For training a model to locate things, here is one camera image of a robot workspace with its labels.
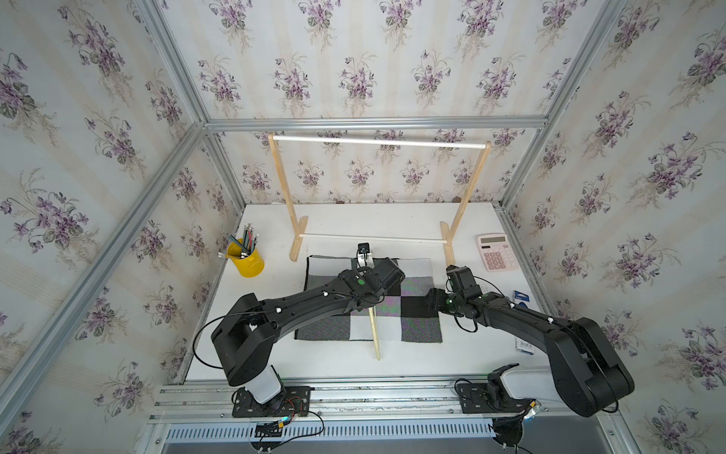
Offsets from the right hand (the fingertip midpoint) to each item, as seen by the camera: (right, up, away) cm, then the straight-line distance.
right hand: (435, 301), depth 91 cm
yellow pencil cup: (-62, +11, +2) cm, 63 cm away
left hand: (-19, +7, -7) cm, 21 cm away
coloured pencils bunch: (-62, +20, +1) cm, 65 cm away
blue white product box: (+29, +1, 0) cm, 29 cm away
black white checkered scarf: (-11, -4, -3) cm, 12 cm away
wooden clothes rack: (+9, +21, +17) cm, 29 cm away
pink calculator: (+25, +15, +11) cm, 32 cm away
